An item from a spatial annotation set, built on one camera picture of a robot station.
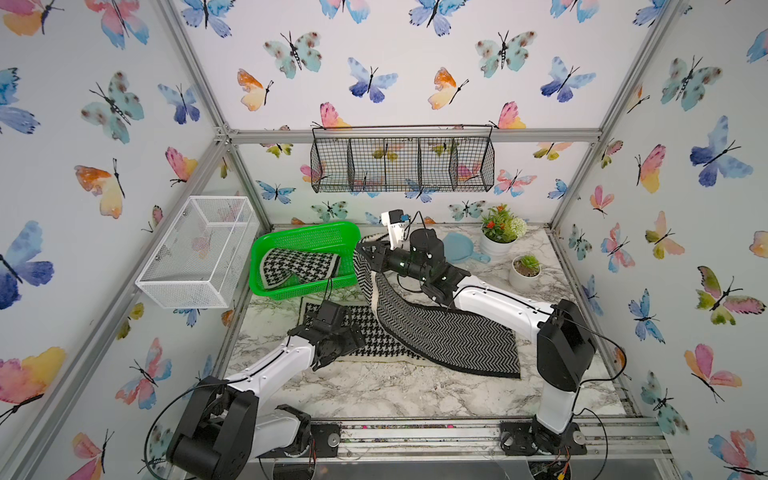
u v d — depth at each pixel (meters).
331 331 0.68
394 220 0.68
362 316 0.74
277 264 0.94
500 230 0.99
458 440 0.75
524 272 0.97
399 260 0.68
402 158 0.98
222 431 0.41
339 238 1.11
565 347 0.47
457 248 1.15
